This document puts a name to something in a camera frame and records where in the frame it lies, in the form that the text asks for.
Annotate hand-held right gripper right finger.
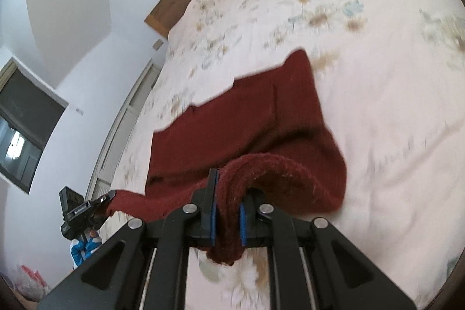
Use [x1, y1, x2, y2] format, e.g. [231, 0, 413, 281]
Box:
[239, 187, 417, 310]

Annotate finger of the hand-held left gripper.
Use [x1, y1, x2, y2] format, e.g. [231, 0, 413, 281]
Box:
[92, 189, 117, 222]

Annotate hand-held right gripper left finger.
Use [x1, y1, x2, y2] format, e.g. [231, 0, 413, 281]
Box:
[36, 168, 219, 310]

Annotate dark red knitted sweater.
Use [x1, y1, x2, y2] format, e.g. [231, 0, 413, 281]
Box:
[105, 49, 346, 266]

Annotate person's left hand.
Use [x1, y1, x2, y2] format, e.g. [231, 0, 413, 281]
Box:
[70, 231, 103, 270]

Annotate low white slatted cabinet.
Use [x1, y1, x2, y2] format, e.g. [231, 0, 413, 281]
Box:
[85, 59, 162, 202]

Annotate red and white bag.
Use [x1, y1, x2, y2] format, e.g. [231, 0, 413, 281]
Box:
[14, 264, 50, 297]

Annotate dark window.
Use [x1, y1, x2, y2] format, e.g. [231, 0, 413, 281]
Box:
[0, 57, 69, 195]

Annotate bed with floral duvet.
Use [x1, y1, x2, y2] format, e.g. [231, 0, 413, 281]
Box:
[98, 0, 465, 310]

